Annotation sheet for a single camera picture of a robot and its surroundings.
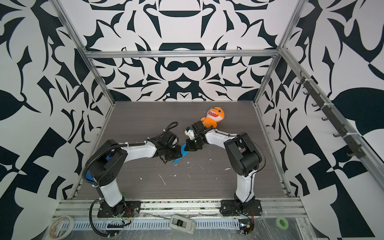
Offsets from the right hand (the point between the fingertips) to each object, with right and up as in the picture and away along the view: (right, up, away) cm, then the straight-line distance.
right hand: (186, 148), depth 92 cm
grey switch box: (-1, -29, -24) cm, 38 cm away
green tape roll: (+44, -31, -21) cm, 58 cm away
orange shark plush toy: (+19, +20, +10) cm, 29 cm away
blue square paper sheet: (-1, -2, -1) cm, 3 cm away
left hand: (-1, -3, -1) cm, 3 cm away
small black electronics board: (+29, -33, -21) cm, 49 cm away
